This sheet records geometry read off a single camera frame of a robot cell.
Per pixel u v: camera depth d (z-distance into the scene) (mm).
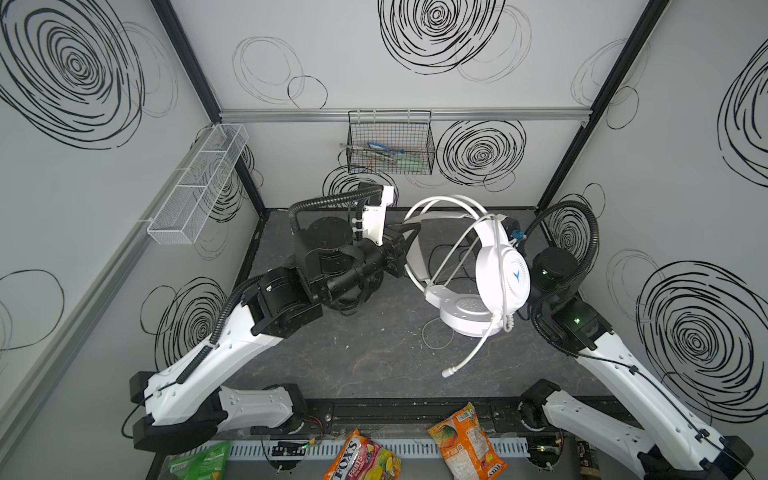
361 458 659
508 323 395
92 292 534
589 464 654
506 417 736
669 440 394
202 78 831
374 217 429
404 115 911
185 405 366
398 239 430
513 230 503
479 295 369
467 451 657
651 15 723
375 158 849
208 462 654
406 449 695
